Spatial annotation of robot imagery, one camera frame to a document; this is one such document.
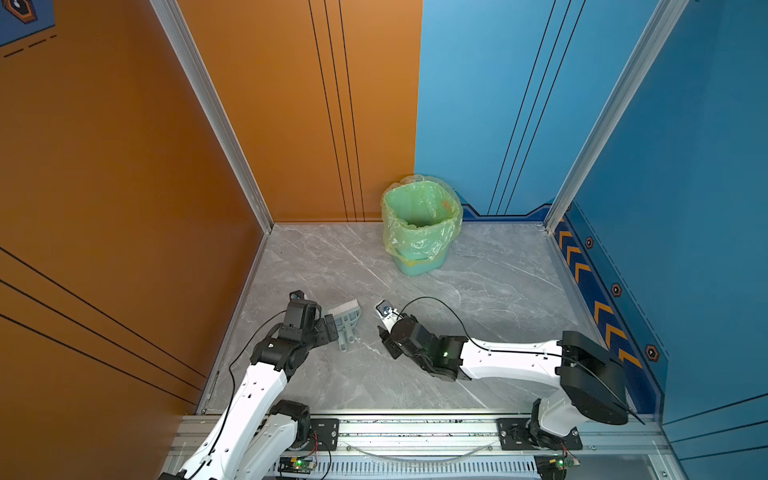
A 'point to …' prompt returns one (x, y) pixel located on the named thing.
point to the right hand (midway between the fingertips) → (383, 324)
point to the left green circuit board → (296, 465)
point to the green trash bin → (421, 267)
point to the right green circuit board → (554, 466)
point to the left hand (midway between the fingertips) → (319, 323)
